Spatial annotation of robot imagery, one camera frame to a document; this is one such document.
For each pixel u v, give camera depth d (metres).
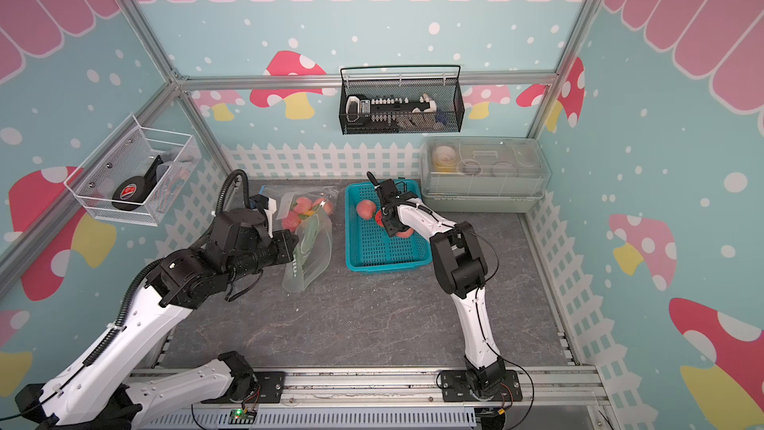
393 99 0.92
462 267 0.58
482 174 1.02
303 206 1.05
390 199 0.80
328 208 1.08
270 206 0.61
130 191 0.70
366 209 1.06
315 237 0.87
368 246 1.00
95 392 0.36
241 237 0.47
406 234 1.00
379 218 1.03
